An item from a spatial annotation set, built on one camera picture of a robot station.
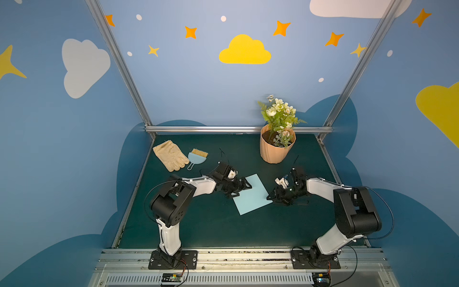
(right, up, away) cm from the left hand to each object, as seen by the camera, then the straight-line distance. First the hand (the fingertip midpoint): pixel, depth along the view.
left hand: (247, 188), depth 92 cm
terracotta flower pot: (+15, +23, +4) cm, 28 cm away
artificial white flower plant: (+17, +37, -1) cm, 40 cm away
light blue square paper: (+2, -5, 0) cm, 6 cm away
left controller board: (-33, -32, -20) cm, 50 cm away
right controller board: (+29, -34, -19) cm, 49 cm away
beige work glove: (-46, +17, +19) cm, 53 cm away
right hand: (+13, -5, -1) cm, 14 cm away
